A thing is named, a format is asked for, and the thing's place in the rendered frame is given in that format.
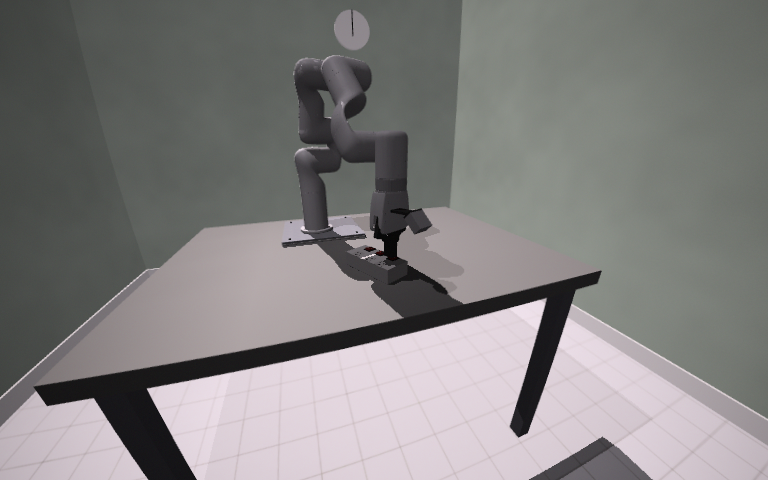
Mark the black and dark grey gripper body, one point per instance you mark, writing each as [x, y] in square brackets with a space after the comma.
[381, 205]

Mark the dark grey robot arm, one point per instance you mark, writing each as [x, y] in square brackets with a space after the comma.
[346, 79]

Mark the dark grey power strip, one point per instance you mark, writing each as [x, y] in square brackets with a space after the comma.
[374, 263]

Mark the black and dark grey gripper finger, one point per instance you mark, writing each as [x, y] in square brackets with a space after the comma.
[395, 236]
[387, 239]

